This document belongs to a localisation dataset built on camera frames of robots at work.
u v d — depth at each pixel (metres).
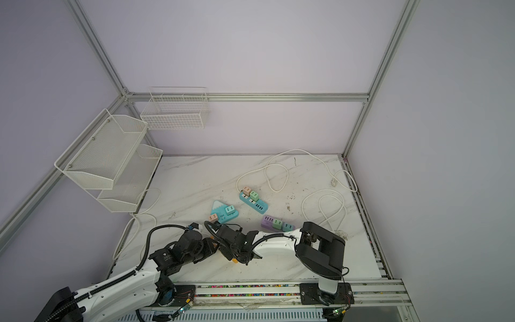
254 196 0.95
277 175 1.12
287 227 0.84
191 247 0.65
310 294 0.73
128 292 0.50
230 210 0.89
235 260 0.63
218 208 0.93
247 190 0.96
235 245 0.63
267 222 0.91
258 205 0.96
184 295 0.74
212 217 0.86
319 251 0.45
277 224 0.86
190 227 0.78
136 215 0.95
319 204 0.98
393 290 0.76
